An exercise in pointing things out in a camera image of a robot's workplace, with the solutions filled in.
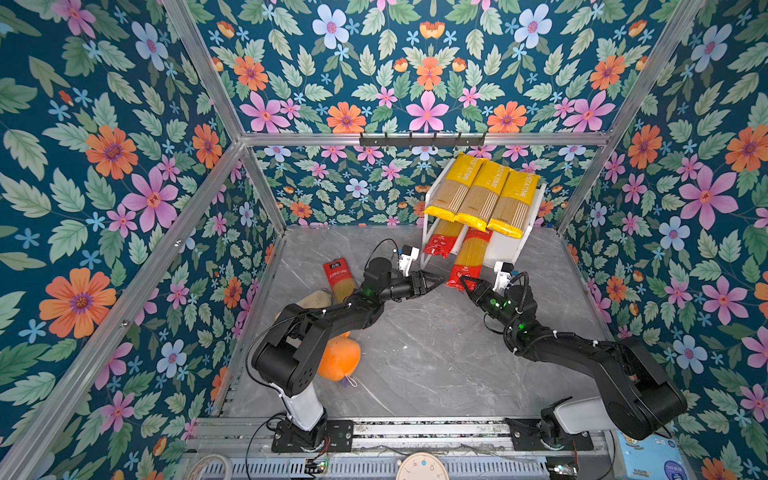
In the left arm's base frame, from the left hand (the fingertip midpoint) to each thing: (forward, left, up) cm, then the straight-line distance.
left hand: (445, 277), depth 77 cm
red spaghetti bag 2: (+9, -9, -4) cm, 13 cm away
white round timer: (-39, +9, -19) cm, 44 cm away
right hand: (+3, -5, -4) cm, 8 cm away
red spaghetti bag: (+16, +32, -21) cm, 42 cm away
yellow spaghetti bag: (+22, -5, +12) cm, 25 cm away
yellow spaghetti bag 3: (+10, -17, +12) cm, 23 cm away
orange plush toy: (-14, +29, -15) cm, 35 cm away
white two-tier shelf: (+14, -20, -6) cm, 25 cm away
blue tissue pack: (-41, -43, -17) cm, 62 cm away
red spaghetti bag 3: (+18, -3, -5) cm, 19 cm away
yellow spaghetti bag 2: (+18, -12, +12) cm, 25 cm away
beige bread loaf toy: (+6, +38, -18) cm, 42 cm away
